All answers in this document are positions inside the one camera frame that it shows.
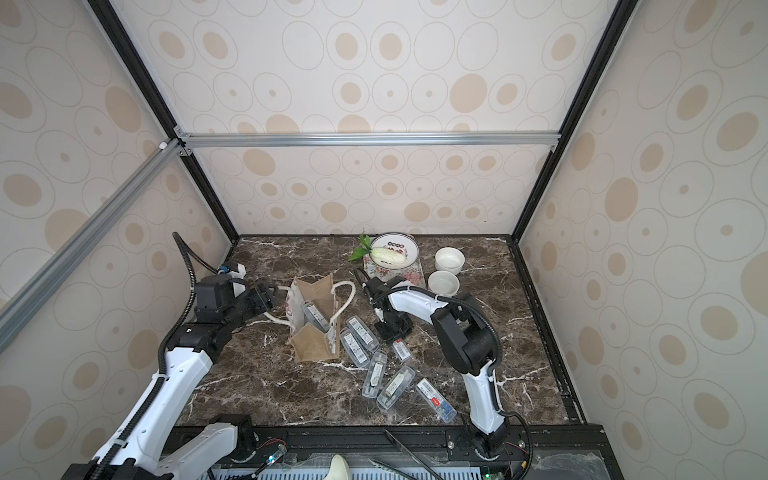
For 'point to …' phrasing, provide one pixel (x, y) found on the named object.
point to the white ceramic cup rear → (449, 258)
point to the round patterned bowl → (396, 239)
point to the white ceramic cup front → (443, 282)
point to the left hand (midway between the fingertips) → (276, 287)
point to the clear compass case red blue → (401, 350)
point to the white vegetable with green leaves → (383, 256)
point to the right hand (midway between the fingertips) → (404, 337)
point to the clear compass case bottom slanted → (395, 387)
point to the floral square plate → (388, 277)
